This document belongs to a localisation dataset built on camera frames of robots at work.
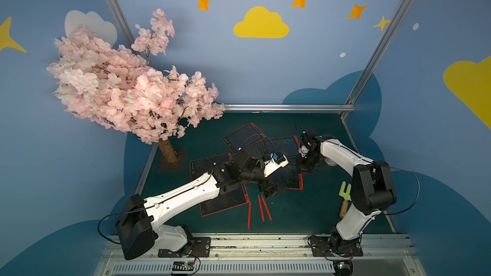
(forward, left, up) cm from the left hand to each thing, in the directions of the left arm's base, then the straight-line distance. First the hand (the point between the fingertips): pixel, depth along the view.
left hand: (283, 173), depth 70 cm
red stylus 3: (-7, +4, -23) cm, 25 cm away
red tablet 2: (+10, -8, -23) cm, 26 cm away
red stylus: (-7, +12, -24) cm, 27 cm away
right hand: (+12, -14, -18) cm, 26 cm away
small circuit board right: (-27, -25, -26) cm, 45 cm away
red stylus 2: (-7, +7, -24) cm, 26 cm away
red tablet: (+30, -10, -24) cm, 40 cm away
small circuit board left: (-27, +37, -26) cm, 53 cm away
